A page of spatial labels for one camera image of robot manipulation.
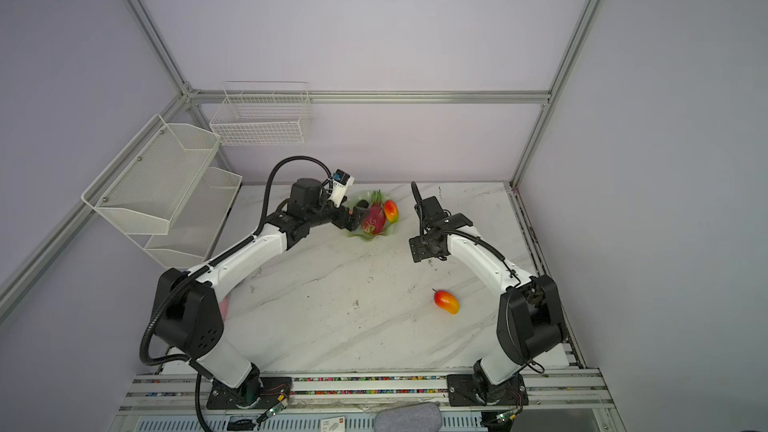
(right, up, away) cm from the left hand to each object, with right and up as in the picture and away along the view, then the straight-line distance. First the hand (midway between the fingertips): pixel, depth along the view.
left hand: (355, 207), depth 85 cm
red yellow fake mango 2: (+27, -28, +1) cm, 38 cm away
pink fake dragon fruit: (+5, -5, +14) cm, 16 cm away
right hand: (+21, -12, +3) cm, 24 cm away
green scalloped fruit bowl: (+10, -7, +16) cm, 20 cm away
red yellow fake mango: (+10, -1, +16) cm, 19 cm away
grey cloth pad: (+16, -49, -17) cm, 54 cm away
